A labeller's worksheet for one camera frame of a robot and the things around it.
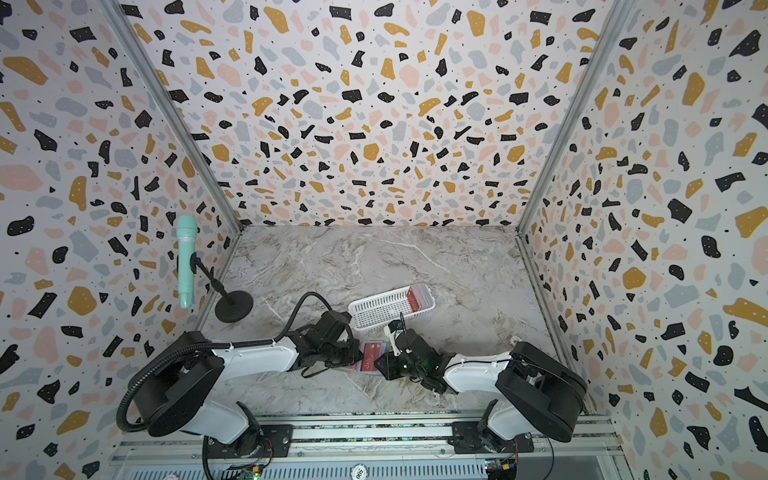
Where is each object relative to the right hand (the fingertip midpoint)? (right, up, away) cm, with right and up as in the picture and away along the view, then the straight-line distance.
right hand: (380, 365), depth 83 cm
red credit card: (-3, +2, +4) cm, 6 cm away
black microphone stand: (-48, +14, +13) cm, 52 cm away
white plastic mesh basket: (-3, +12, +14) cm, 19 cm away
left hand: (-2, +2, +3) cm, 4 cm away
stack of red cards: (+12, +17, +12) cm, 24 cm away
